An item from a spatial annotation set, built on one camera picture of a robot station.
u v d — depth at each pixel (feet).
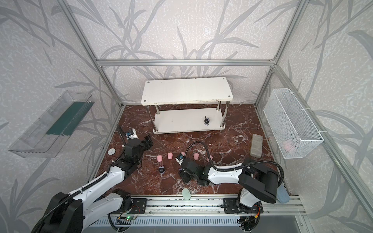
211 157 2.98
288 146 2.42
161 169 2.71
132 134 2.39
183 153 3.11
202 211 2.38
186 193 2.48
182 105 3.94
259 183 1.42
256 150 2.99
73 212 1.29
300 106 2.31
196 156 2.97
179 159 2.43
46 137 2.07
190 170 2.11
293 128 2.03
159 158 2.92
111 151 3.07
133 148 2.04
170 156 2.96
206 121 3.17
